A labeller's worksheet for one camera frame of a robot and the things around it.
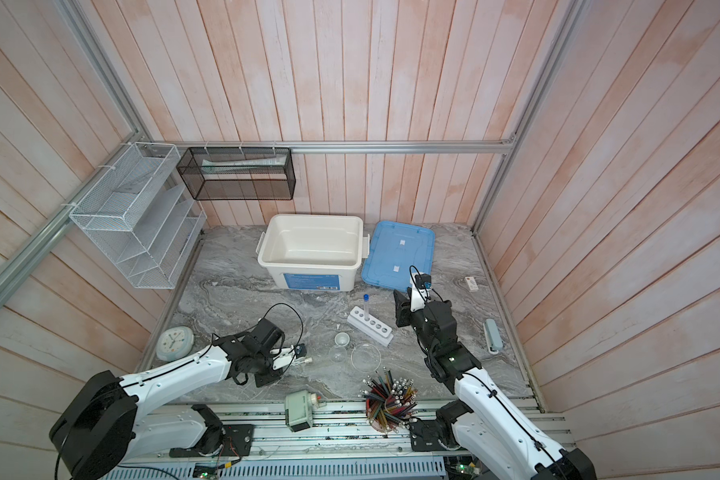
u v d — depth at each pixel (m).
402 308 0.69
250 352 0.65
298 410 0.73
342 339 0.90
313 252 1.17
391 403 0.67
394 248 1.15
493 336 0.88
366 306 0.86
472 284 1.03
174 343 0.88
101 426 0.41
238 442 0.73
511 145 0.93
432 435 0.73
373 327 0.90
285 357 0.75
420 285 0.65
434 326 0.56
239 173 1.04
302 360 0.79
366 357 0.88
